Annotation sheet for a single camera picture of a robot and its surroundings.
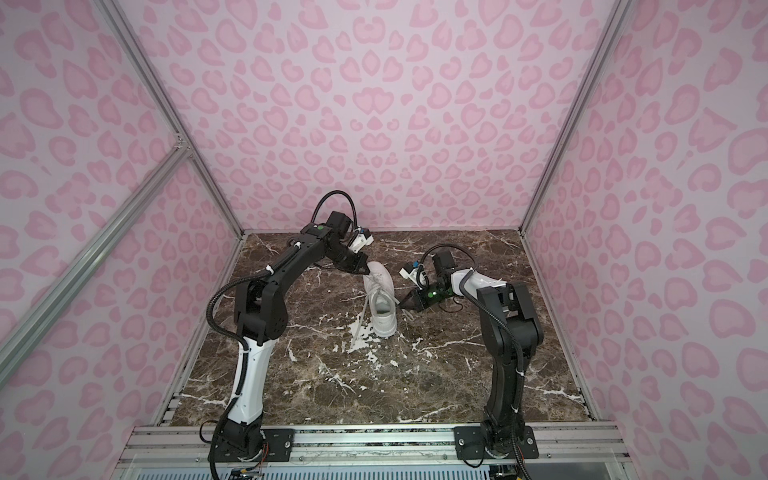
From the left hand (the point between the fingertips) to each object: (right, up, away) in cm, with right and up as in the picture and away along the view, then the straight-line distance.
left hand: (368, 265), depth 96 cm
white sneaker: (+4, -7, -5) cm, 9 cm away
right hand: (+12, -11, -4) cm, 17 cm away
